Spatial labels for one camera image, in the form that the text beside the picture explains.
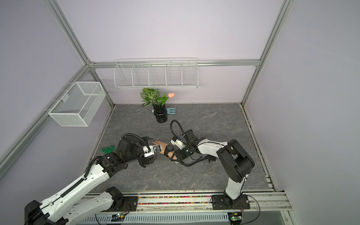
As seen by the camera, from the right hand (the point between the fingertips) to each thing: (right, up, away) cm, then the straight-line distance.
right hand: (174, 157), depth 87 cm
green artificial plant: (-14, +39, +1) cm, 42 cm away
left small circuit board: (-28, -27, -15) cm, 42 cm away
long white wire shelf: (+3, +59, +16) cm, 61 cm away
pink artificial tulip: (-2, +40, +2) cm, 40 cm away
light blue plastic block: (-4, +31, +30) cm, 43 cm away
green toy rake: (-45, +3, +7) cm, 46 cm away
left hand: (-11, +10, -11) cm, 19 cm away
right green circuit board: (+34, -27, -15) cm, 46 cm away
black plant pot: (-11, +28, +16) cm, 34 cm away
